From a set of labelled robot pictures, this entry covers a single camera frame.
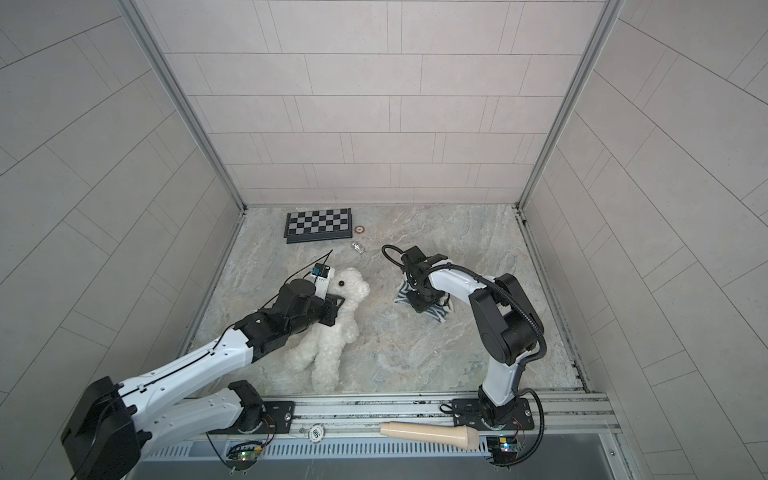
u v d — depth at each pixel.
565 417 0.72
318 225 1.05
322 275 0.68
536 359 0.47
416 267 0.70
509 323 0.48
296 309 0.59
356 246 1.02
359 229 1.09
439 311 0.87
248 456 0.64
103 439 0.37
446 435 0.67
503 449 0.68
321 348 0.74
